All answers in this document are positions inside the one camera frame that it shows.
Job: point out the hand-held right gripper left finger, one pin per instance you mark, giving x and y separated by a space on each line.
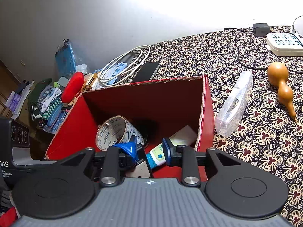
129 150

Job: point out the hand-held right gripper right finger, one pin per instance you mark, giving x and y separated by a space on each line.
166 152

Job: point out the white tube blue cap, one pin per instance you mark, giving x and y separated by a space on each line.
182 137

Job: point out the brown packing tape roll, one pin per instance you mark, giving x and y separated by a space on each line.
118 127

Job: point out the red cardboard box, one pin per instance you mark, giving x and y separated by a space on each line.
153 99

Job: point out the clear plastic case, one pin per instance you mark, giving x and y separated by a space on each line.
234 104

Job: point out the tan wooden gourd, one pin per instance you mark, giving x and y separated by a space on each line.
278 72

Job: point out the blue oval case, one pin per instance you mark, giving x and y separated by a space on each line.
54 114

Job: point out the pile of clothes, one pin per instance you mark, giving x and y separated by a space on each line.
43 99

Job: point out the small grey box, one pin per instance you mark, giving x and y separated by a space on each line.
63 82

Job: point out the red plush cushion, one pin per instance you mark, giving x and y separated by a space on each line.
72 87

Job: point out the rubber bands bundle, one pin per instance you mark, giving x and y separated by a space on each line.
87 88

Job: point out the black smartphone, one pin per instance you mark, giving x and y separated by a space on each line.
146 72

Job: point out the blue white paper packet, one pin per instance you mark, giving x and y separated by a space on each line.
111 72

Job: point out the blue zip pouch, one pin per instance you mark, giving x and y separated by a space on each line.
66 56

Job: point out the patterned floral cloth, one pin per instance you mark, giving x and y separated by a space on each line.
260 146

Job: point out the black power adapter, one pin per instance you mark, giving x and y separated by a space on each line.
261 30

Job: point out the white power strip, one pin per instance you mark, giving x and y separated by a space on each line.
284 45

